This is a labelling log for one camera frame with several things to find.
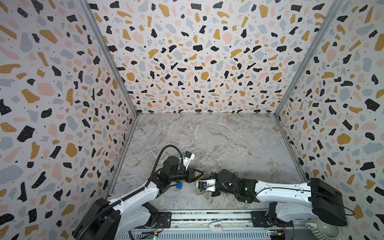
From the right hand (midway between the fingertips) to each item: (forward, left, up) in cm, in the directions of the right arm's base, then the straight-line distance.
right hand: (199, 178), depth 74 cm
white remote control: (-7, -1, +11) cm, 13 cm away
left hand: (+3, -2, +1) cm, 3 cm away
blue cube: (0, +11, -12) cm, 16 cm away
